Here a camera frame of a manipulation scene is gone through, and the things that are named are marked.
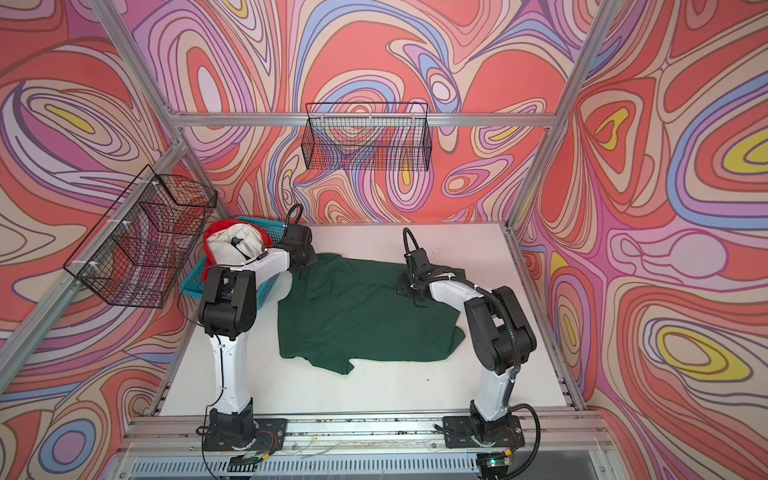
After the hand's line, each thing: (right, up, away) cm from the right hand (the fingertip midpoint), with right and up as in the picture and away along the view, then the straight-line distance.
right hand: (406, 293), depth 97 cm
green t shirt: (-21, -5, -2) cm, 22 cm away
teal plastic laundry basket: (-68, +3, -4) cm, 68 cm away
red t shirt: (-62, +22, -2) cm, 66 cm away
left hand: (-33, +13, +10) cm, 37 cm away
